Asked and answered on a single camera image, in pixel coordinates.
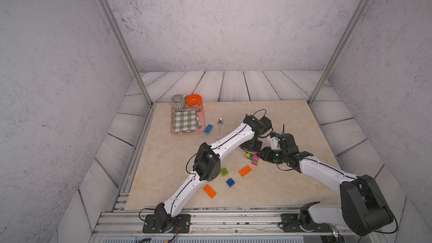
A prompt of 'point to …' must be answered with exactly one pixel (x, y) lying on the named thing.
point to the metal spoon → (220, 121)
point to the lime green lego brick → (224, 171)
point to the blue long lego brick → (208, 129)
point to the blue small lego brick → (230, 182)
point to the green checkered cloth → (185, 121)
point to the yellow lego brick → (248, 154)
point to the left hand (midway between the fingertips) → (255, 154)
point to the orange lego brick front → (210, 191)
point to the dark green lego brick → (251, 157)
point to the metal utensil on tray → (190, 109)
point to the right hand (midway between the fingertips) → (260, 154)
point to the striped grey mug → (178, 101)
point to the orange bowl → (193, 99)
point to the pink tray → (202, 130)
